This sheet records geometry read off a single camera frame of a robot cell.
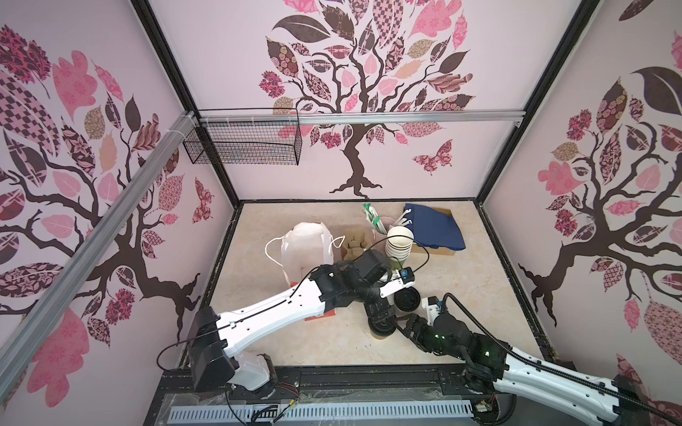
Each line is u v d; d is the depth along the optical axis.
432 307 0.74
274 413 0.72
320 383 0.75
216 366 0.38
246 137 0.95
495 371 0.56
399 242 0.93
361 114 0.94
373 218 0.90
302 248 0.90
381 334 0.74
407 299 0.87
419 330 0.68
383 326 0.74
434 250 0.97
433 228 1.03
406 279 0.59
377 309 0.61
